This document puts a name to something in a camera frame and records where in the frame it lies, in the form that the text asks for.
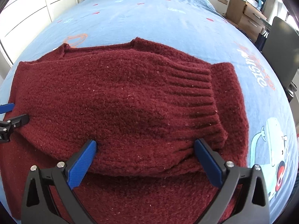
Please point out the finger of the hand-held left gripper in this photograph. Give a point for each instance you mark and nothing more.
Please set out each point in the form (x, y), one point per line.
(5, 108)
(19, 119)

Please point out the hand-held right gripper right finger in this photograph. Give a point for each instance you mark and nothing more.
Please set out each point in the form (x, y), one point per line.
(208, 159)

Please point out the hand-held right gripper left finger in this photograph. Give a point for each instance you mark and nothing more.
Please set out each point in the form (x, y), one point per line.
(83, 159)

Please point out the dark red knit sweater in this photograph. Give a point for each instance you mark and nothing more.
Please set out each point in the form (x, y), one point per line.
(116, 98)

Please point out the white wardrobe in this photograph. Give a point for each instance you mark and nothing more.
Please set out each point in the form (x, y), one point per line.
(28, 9)

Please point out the black backpack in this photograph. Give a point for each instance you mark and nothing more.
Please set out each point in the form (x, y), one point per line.
(261, 40)

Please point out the dark grey chair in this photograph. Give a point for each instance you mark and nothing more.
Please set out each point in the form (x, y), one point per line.
(282, 46)

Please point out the wooden drawer cabinet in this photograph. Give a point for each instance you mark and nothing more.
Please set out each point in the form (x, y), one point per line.
(247, 16)

